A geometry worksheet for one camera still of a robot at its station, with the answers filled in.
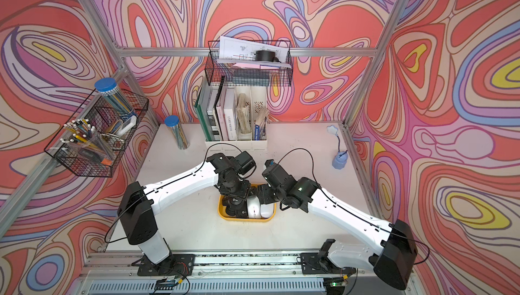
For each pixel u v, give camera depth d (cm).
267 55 82
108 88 70
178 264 73
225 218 82
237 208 80
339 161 96
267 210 82
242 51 86
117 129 75
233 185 66
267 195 67
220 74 101
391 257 38
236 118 96
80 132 60
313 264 72
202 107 86
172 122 124
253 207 84
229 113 92
